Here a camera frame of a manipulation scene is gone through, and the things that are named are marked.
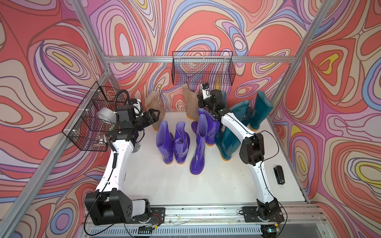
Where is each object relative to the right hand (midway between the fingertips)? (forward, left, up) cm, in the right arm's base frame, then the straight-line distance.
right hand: (198, 98), depth 95 cm
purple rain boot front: (-35, +2, -18) cm, 40 cm away
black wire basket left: (-30, +57, +7) cm, 64 cm away
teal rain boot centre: (-13, -24, 0) cm, 28 cm away
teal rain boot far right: (-11, -38, 0) cm, 40 cm away
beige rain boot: (+2, +4, -3) cm, 5 cm away
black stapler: (-44, -45, -22) cm, 66 cm away
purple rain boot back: (-22, -8, -4) cm, 24 cm away
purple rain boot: (-34, +18, +2) cm, 39 cm away
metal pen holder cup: (-23, +42, -21) cm, 52 cm away
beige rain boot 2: (-5, +29, +3) cm, 29 cm away
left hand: (-21, +23, +8) cm, 32 cm away
